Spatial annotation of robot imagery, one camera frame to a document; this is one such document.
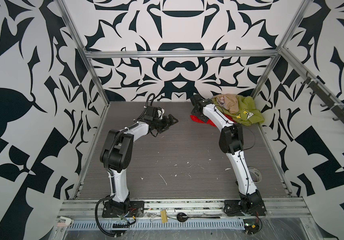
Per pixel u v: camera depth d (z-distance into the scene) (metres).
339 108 0.57
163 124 0.87
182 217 0.70
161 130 0.93
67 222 0.70
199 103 0.81
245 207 0.66
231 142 0.66
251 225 0.71
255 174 0.85
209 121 0.77
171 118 0.87
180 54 0.93
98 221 0.69
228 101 1.09
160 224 0.65
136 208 0.73
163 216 0.71
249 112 1.02
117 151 0.52
